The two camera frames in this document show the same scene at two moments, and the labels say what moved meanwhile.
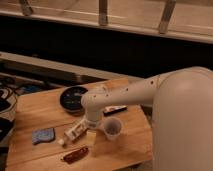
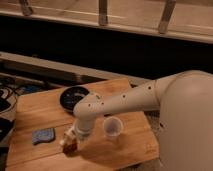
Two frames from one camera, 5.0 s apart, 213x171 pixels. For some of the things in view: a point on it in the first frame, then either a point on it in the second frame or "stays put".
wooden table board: x=47 y=135 stays put
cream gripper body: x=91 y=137 -> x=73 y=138
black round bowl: x=71 y=99 stays put
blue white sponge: x=42 y=135 stays put
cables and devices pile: x=9 y=92 stays put
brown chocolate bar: x=76 y=155 -> x=69 y=149
